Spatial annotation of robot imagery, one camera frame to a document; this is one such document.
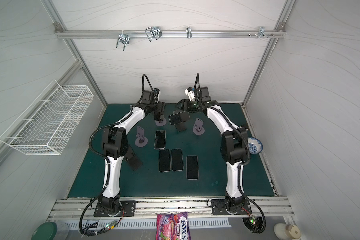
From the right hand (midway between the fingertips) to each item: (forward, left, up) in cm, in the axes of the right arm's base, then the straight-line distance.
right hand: (180, 103), depth 90 cm
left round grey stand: (-15, +26, -22) cm, 37 cm away
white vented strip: (-60, +15, -23) cm, 66 cm away
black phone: (+2, +15, -13) cm, 20 cm away
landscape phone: (-28, +1, -22) cm, 36 cm away
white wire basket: (-27, +60, +10) cm, 66 cm away
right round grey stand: (-5, -12, -20) cm, 24 cm away
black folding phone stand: (-29, +28, -20) cm, 45 cm away
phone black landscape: (-26, +9, -25) cm, 38 cm away
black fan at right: (-56, -40, -27) cm, 73 cm away
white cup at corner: (-59, -48, -14) cm, 77 cm away
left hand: (+9, +13, -8) cm, 18 cm away
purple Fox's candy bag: (-60, -1, -21) cm, 63 cm away
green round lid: (-65, +50, -11) cm, 82 cm away
